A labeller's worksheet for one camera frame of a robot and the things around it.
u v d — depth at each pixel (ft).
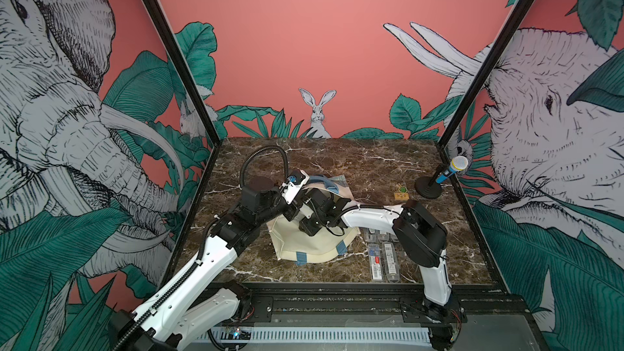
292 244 2.68
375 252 2.81
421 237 1.65
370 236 2.90
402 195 3.31
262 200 1.71
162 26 2.61
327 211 2.30
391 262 2.68
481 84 3.18
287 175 1.90
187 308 1.41
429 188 3.38
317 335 2.30
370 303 2.54
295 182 1.94
